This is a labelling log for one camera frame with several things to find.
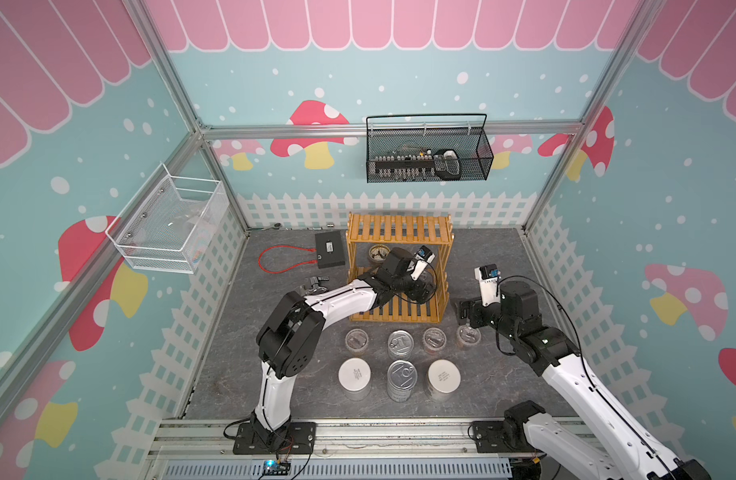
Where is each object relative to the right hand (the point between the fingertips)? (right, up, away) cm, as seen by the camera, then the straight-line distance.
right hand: (467, 295), depth 78 cm
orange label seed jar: (-30, -14, +7) cm, 34 cm away
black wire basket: (-8, +45, +16) cm, 48 cm away
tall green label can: (-18, -20, -5) cm, 27 cm away
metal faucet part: (-45, 0, +24) cm, 51 cm away
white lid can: (-7, -20, -4) cm, 22 cm away
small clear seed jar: (+2, -13, +8) cm, 15 cm away
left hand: (-10, +3, +13) cm, 16 cm away
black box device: (-41, +13, +34) cm, 55 cm away
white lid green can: (-30, -20, -4) cm, 36 cm away
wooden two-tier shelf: (-26, +15, +3) cm, 30 cm away
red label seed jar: (-8, -14, +7) cm, 17 cm away
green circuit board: (-49, -42, -5) cm, 65 cm away
